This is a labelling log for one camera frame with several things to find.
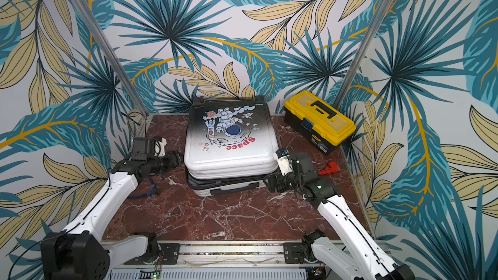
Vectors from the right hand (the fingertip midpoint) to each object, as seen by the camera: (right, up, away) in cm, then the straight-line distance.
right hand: (274, 175), depth 76 cm
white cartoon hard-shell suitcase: (-17, +11, +2) cm, 21 cm away
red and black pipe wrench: (+32, 0, +19) cm, 37 cm away
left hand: (-38, +4, +5) cm, 39 cm away
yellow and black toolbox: (+25, +22, +19) cm, 38 cm away
